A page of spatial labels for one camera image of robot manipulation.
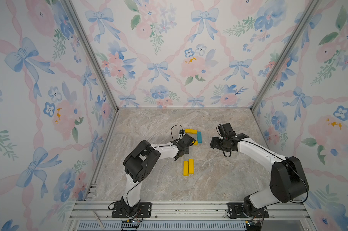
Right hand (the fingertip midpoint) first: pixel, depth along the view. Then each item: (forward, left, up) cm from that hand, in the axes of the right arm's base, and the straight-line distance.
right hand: (216, 144), depth 91 cm
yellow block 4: (-12, +16, -6) cm, 21 cm away
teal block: (+10, +9, -7) cm, 15 cm away
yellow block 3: (-13, +19, -7) cm, 24 cm away
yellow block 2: (+5, +11, -8) cm, 15 cm away
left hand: (+3, +20, -6) cm, 21 cm away
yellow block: (+14, +15, -6) cm, 21 cm away
